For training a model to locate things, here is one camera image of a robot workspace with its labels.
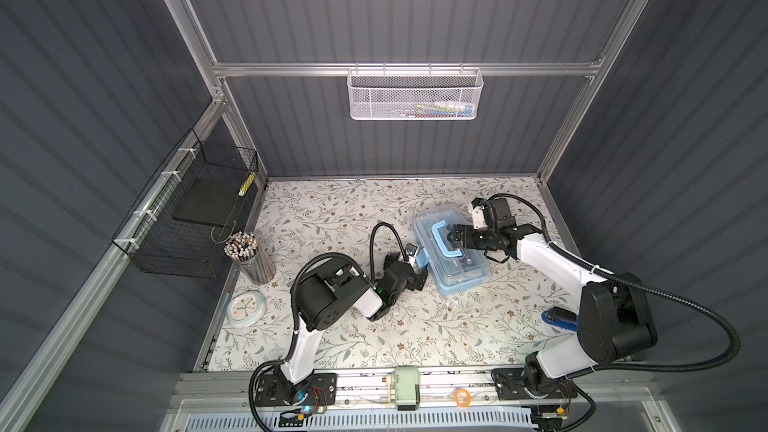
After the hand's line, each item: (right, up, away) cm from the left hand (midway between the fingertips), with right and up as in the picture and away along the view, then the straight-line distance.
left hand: (414, 260), depth 96 cm
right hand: (+15, +8, -6) cm, 18 cm away
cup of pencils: (-47, +7, -17) cm, 51 cm away
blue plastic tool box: (+11, 0, -9) cm, 14 cm away
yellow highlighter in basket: (-47, +24, -14) cm, 55 cm away
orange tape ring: (+10, -30, -23) cm, 39 cm away
